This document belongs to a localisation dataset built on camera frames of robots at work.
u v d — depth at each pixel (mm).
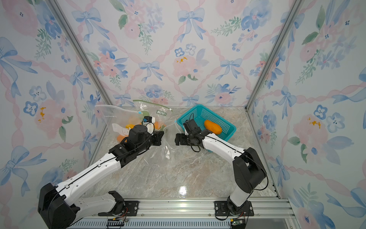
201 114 1094
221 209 732
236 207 628
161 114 894
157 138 659
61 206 378
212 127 1005
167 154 790
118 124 882
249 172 450
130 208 745
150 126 673
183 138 765
